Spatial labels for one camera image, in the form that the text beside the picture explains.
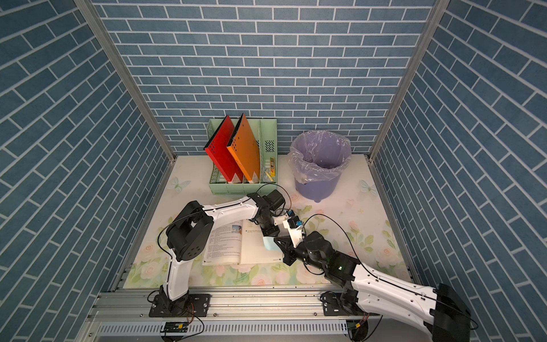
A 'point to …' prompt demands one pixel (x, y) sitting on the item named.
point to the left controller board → (176, 327)
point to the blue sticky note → (271, 245)
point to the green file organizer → (266, 131)
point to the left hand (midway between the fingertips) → (278, 234)
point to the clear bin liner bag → (318, 155)
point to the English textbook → (238, 241)
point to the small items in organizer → (271, 172)
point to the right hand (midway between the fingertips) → (276, 242)
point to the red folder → (216, 147)
